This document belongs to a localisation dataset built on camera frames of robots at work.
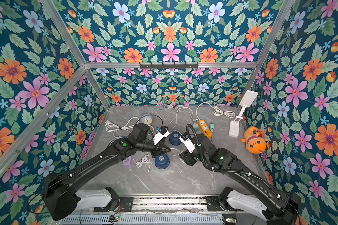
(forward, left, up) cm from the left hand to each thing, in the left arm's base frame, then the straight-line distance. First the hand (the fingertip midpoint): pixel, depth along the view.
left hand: (171, 149), depth 70 cm
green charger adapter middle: (+28, -19, -20) cm, 39 cm away
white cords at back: (+53, +3, -20) cm, 57 cm away
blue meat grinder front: (-1, +6, -12) cm, 13 cm away
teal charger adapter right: (+27, -31, -20) cm, 45 cm away
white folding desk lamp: (+26, -47, +6) cm, 54 cm away
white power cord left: (+34, +46, -22) cm, 62 cm away
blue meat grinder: (+14, -2, -12) cm, 18 cm away
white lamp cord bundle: (+42, -40, -21) cm, 61 cm away
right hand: (0, -7, -1) cm, 8 cm away
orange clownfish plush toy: (+7, -54, -15) cm, 56 cm away
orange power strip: (+26, -25, -20) cm, 41 cm away
